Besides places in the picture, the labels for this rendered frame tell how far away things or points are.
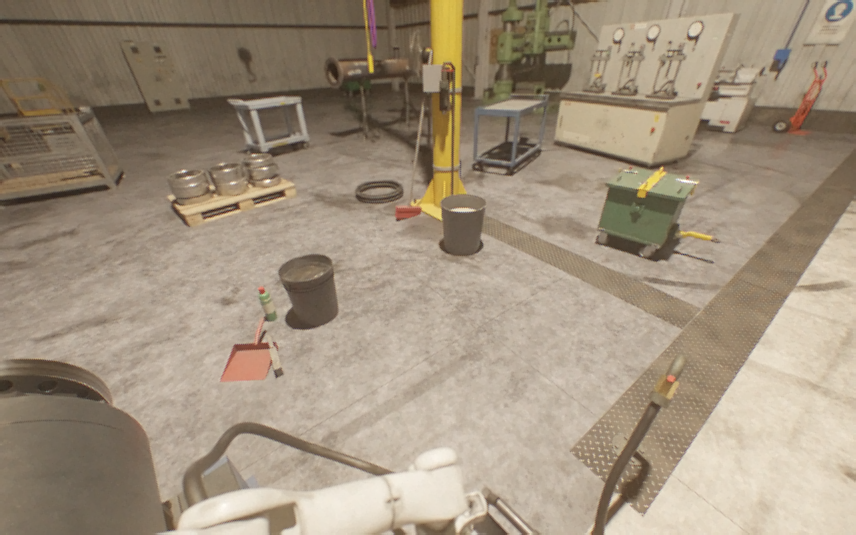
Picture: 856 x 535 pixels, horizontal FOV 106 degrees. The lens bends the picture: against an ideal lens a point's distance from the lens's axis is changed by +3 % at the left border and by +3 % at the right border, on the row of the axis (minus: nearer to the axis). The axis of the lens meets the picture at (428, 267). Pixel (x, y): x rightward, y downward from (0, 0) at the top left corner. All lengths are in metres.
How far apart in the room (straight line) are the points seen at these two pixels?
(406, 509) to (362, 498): 0.06
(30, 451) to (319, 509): 0.67
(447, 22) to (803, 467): 3.39
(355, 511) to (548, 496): 1.16
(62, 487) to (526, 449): 1.40
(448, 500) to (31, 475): 0.75
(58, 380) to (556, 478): 1.64
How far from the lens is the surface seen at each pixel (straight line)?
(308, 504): 0.48
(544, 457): 1.64
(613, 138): 5.88
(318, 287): 2.02
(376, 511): 0.50
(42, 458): 1.01
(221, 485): 1.45
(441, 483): 0.54
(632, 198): 2.98
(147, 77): 15.62
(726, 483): 1.90
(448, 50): 3.33
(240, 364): 2.17
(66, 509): 0.94
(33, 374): 1.33
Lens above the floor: 1.42
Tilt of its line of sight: 33 degrees down
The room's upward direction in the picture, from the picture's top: 2 degrees counter-clockwise
